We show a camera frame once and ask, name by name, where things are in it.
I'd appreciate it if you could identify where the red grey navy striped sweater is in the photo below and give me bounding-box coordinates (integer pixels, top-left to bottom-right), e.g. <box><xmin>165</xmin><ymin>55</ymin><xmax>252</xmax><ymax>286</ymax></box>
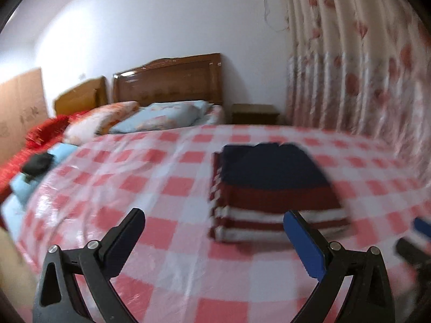
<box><xmin>208</xmin><ymin>143</ymin><xmax>350</xmax><ymax>243</ymax></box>

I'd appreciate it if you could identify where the light blue folded cloth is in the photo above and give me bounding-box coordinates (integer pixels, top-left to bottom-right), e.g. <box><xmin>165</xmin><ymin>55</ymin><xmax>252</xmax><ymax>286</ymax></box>
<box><xmin>1</xmin><ymin>143</ymin><xmax>78</xmax><ymax>241</ymax></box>

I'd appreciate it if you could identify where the black cloth item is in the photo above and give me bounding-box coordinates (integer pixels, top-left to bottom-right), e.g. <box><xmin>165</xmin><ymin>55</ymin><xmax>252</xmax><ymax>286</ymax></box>
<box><xmin>20</xmin><ymin>152</ymin><xmax>55</xmax><ymax>177</ymax></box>

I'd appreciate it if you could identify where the red fringed blanket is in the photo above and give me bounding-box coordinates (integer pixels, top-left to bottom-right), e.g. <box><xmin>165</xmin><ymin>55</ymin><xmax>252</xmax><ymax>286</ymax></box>
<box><xmin>0</xmin><ymin>111</ymin><xmax>87</xmax><ymax>203</ymax></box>

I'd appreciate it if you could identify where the orange floral pillow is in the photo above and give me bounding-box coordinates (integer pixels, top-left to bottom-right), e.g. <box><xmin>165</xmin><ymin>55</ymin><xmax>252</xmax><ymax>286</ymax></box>
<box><xmin>63</xmin><ymin>101</ymin><xmax>140</xmax><ymax>146</ymax></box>

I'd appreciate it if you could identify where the dark wooden nightstand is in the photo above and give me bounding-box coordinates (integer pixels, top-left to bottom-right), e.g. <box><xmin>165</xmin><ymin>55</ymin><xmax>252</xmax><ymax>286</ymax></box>
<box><xmin>231</xmin><ymin>104</ymin><xmax>280</xmax><ymax>125</ymax></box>

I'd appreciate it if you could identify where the pink floral curtain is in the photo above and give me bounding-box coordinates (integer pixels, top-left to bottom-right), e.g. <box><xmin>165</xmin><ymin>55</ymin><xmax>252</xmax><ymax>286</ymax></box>
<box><xmin>285</xmin><ymin>0</ymin><xmax>430</xmax><ymax>179</ymax></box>

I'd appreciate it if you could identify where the brown cardboard sheet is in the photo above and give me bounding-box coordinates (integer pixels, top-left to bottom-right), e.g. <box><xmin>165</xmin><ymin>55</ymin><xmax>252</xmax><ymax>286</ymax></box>
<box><xmin>0</xmin><ymin>69</ymin><xmax>48</xmax><ymax>163</ymax></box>

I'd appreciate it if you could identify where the light wooden headboard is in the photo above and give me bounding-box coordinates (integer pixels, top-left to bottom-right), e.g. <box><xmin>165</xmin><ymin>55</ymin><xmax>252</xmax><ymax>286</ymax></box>
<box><xmin>53</xmin><ymin>77</ymin><xmax>108</xmax><ymax>116</ymax></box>

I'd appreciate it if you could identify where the light blue floral folded quilt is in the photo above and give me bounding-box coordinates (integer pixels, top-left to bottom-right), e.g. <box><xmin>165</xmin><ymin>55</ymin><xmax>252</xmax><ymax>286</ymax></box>
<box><xmin>109</xmin><ymin>100</ymin><xmax>213</xmax><ymax>134</ymax></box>

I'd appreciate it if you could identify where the brown carved wooden headboard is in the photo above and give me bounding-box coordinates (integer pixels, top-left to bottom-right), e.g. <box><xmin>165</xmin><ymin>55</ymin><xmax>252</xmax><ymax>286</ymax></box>
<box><xmin>112</xmin><ymin>53</ymin><xmax>224</xmax><ymax>107</ymax></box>

